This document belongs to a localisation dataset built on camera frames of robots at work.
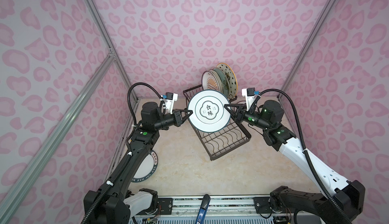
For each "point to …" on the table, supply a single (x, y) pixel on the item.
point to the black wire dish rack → (218, 143)
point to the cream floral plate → (219, 79)
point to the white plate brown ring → (209, 114)
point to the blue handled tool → (206, 200)
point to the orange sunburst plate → (209, 82)
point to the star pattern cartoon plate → (231, 78)
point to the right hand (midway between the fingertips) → (226, 106)
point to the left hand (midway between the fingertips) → (192, 110)
